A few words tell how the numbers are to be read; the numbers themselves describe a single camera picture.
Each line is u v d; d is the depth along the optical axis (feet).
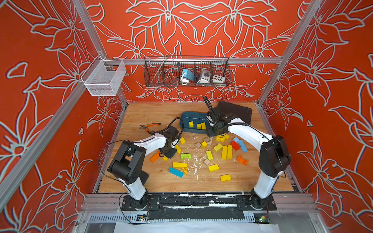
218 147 3.02
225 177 2.68
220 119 2.16
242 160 2.89
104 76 3.06
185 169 2.71
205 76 2.96
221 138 3.13
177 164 2.81
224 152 2.96
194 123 3.42
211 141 3.10
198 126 3.32
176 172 2.73
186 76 2.75
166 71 3.30
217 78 3.10
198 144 3.05
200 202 2.43
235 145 3.01
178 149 3.01
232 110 3.74
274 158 1.60
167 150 2.60
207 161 2.80
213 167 2.80
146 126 3.40
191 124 3.39
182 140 3.14
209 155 2.88
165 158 2.86
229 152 2.96
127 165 1.52
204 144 3.04
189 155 2.88
